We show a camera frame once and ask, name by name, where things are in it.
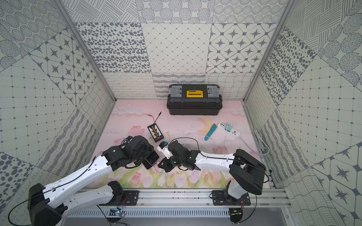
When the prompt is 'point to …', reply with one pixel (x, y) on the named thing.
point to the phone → (151, 160)
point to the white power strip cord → (262, 143)
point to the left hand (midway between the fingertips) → (152, 146)
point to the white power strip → (228, 128)
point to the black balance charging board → (155, 132)
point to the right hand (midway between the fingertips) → (160, 165)
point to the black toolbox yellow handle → (194, 99)
